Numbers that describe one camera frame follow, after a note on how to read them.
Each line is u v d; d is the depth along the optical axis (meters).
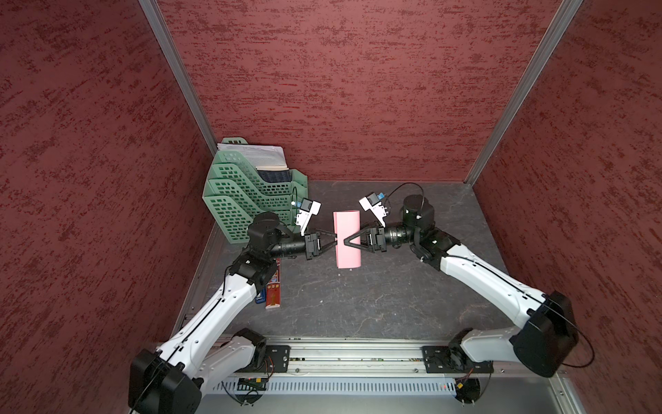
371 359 0.76
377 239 0.60
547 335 0.40
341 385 0.77
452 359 0.65
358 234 0.62
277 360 0.74
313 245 0.58
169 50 0.78
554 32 0.74
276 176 1.04
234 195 0.90
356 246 0.62
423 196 1.24
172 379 0.37
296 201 0.62
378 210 0.63
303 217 0.61
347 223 0.63
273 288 0.87
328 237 0.64
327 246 0.64
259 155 0.95
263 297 0.85
